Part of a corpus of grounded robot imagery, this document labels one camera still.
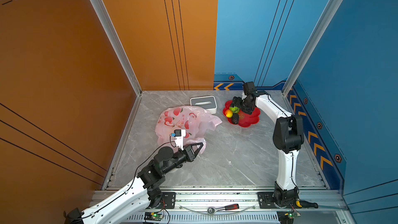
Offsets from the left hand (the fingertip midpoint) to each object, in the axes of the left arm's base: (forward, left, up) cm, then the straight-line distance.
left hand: (203, 144), depth 69 cm
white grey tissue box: (+40, -3, -18) cm, 44 cm away
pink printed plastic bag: (+20, +4, -13) cm, 24 cm away
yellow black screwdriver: (-20, -47, -18) cm, 54 cm away
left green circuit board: (-25, +24, -24) cm, 42 cm away
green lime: (+33, -21, -16) cm, 42 cm away
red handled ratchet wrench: (-23, -4, -19) cm, 30 cm away
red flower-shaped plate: (+28, -28, -21) cm, 45 cm away
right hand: (+32, -20, -12) cm, 40 cm away
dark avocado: (+27, -20, -17) cm, 37 cm away
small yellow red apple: (+29, -16, -15) cm, 36 cm away
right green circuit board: (-24, -39, -23) cm, 51 cm away
